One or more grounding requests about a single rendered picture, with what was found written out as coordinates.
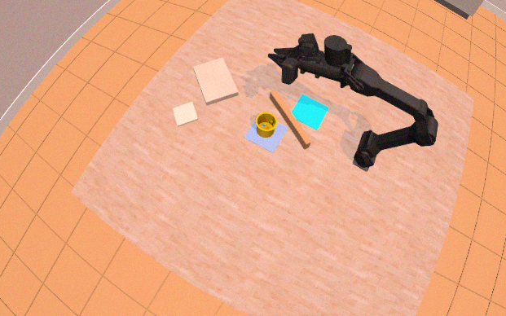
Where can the yellow cup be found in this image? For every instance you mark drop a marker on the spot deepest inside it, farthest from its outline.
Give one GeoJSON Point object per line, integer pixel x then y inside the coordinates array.
{"type": "Point", "coordinates": [271, 122]}

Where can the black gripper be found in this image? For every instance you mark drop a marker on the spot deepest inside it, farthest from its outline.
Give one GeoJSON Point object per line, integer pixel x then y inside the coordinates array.
{"type": "Point", "coordinates": [289, 59]}

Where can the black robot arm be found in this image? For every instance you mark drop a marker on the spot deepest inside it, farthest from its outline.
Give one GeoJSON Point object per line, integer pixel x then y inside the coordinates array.
{"type": "Point", "coordinates": [344, 66]}

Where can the white box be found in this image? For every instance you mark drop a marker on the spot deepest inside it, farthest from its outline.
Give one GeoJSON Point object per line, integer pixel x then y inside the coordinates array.
{"type": "Point", "coordinates": [185, 114]}

